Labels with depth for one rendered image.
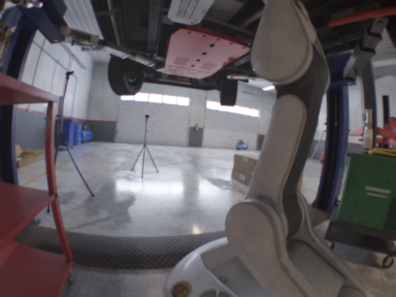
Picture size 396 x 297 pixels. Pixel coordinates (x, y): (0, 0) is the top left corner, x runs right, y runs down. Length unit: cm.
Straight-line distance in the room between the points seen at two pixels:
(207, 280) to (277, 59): 57
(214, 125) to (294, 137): 1030
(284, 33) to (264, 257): 48
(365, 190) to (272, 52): 110
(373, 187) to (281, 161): 101
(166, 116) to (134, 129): 200
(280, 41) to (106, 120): 978
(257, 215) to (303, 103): 25
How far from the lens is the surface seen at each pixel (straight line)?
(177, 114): 995
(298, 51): 36
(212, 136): 1059
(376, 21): 122
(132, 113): 980
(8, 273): 99
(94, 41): 158
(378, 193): 132
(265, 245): 38
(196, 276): 52
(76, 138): 745
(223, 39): 153
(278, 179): 38
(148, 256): 107
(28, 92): 58
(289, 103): 38
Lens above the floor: 75
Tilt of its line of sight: 5 degrees down
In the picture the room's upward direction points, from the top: 5 degrees clockwise
